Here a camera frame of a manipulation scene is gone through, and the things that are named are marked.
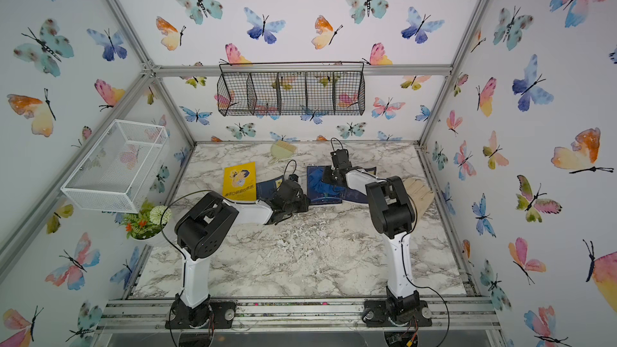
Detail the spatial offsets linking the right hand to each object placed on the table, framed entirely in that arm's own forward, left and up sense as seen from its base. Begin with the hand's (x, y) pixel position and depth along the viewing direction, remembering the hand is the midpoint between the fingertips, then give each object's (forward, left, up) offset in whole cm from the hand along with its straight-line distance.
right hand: (327, 175), depth 106 cm
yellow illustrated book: (-6, +37, -1) cm, 38 cm away
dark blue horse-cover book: (-9, -11, -2) cm, 14 cm away
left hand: (-13, +5, -1) cm, 14 cm away
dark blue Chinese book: (-9, +26, -1) cm, 27 cm away
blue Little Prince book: (-9, +3, -1) cm, 9 cm away
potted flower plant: (-32, +56, +12) cm, 66 cm away
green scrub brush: (+16, +22, -2) cm, 27 cm away
